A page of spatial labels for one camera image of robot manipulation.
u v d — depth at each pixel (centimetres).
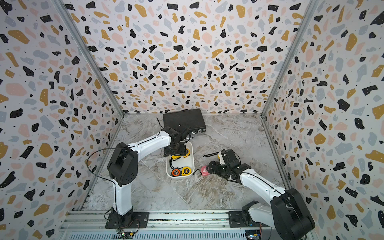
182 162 94
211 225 73
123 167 50
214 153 100
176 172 87
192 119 114
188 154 96
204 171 89
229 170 66
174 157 95
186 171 88
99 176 90
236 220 73
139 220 73
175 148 78
